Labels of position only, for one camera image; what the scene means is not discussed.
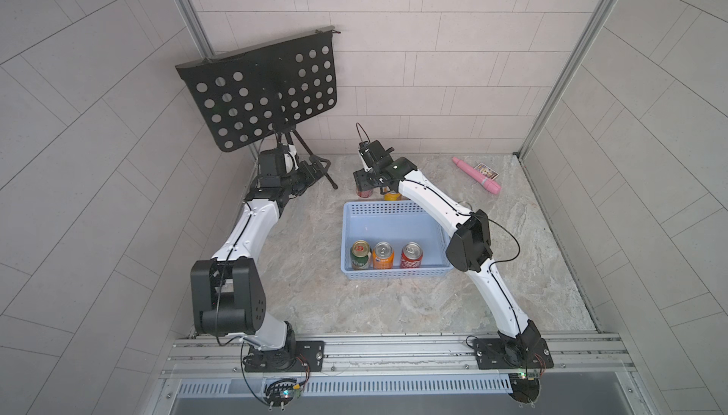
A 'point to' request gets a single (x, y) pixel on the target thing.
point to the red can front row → (410, 256)
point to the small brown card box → (486, 171)
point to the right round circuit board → (525, 387)
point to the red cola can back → (365, 193)
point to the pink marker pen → (478, 176)
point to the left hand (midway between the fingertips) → (325, 165)
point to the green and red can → (360, 255)
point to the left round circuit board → (280, 392)
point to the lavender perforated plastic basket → (396, 223)
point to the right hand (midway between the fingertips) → (363, 176)
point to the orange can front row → (383, 256)
